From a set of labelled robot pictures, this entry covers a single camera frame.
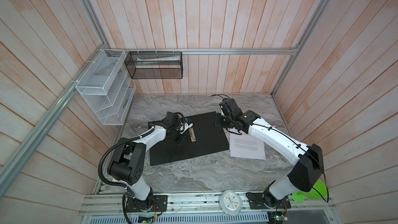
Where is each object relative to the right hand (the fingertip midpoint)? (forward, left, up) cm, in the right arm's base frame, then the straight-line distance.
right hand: (213, 120), depth 82 cm
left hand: (-5, +16, -14) cm, 22 cm away
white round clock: (-36, -8, -16) cm, 40 cm away
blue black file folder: (-2, +1, -18) cm, 18 cm away
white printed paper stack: (-6, -21, -19) cm, 29 cm away
